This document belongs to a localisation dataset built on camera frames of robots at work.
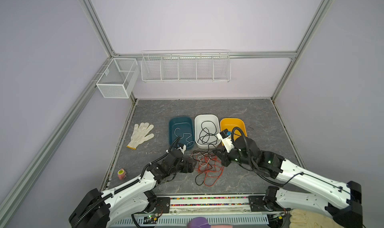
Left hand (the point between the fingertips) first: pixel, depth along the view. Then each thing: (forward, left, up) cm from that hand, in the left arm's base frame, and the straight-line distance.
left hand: (190, 164), depth 82 cm
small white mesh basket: (+58, +47, +17) cm, 77 cm away
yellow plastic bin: (+31, -30, -8) cm, 43 cm away
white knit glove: (+24, +33, -5) cm, 42 cm away
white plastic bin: (+28, -12, -5) cm, 31 cm away
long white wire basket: (+56, 0, +25) cm, 61 cm away
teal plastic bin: (+28, +5, -4) cm, 28 cm away
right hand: (-1, -11, +16) cm, 20 cm away
